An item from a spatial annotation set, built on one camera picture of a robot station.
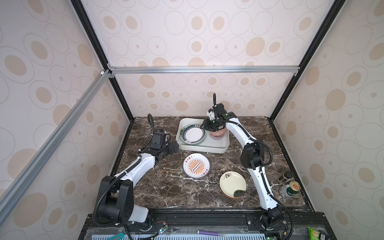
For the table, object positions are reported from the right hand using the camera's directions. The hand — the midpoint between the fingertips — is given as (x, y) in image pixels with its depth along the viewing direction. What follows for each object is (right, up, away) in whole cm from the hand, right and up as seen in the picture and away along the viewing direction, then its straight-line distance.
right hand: (202, 127), depth 101 cm
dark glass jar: (+44, -27, -21) cm, 56 cm away
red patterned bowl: (+12, -5, +5) cm, 14 cm away
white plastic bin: (+5, -13, +2) cm, 14 cm away
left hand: (-16, -10, -13) cm, 23 cm away
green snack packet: (+50, -51, -31) cm, 78 cm away
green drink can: (+45, -32, -26) cm, 61 cm away
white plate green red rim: (-7, -5, +8) cm, 12 cm away
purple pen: (+1, -51, -30) cm, 60 cm away
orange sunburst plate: (-4, -25, -7) cm, 26 cm away
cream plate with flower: (+17, -33, -16) cm, 41 cm away
